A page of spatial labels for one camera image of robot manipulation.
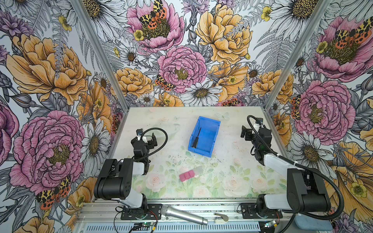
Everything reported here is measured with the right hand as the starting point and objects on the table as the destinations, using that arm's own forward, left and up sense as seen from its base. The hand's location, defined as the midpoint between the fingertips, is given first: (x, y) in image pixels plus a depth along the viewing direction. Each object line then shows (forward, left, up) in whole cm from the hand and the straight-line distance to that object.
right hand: (249, 128), depth 91 cm
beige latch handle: (-44, +21, -13) cm, 50 cm away
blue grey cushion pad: (-47, -17, -11) cm, 51 cm away
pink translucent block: (-23, +39, -13) cm, 47 cm away
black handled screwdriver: (0, +33, -11) cm, 35 cm away
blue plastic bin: (+10, +24, -14) cm, 30 cm away
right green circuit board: (-47, -1, -15) cm, 49 cm away
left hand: (-1, +64, -4) cm, 64 cm away
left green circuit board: (-45, +58, -13) cm, 75 cm away
